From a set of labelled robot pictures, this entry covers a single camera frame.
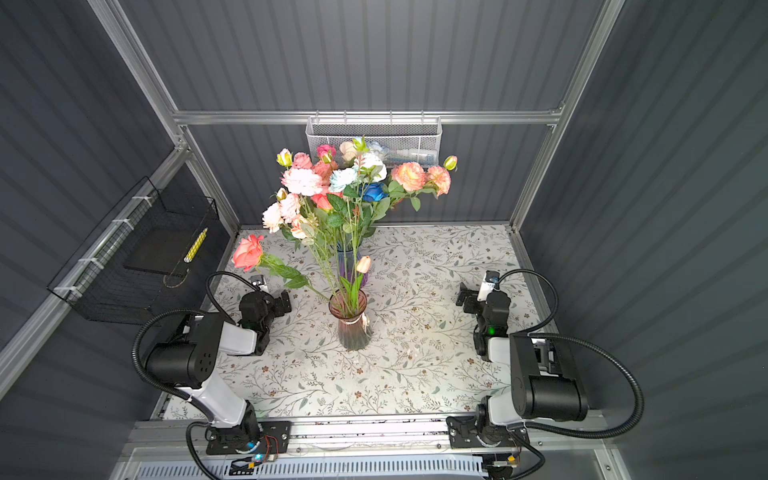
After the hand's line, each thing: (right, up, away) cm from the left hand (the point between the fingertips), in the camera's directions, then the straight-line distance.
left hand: (269, 294), depth 96 cm
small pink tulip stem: (+33, +10, -24) cm, 42 cm away
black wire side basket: (-19, +12, -23) cm, 32 cm away
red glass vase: (+29, -1, -19) cm, 35 cm away
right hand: (+68, +3, -5) cm, 68 cm away
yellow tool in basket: (-12, +16, -18) cm, 27 cm away
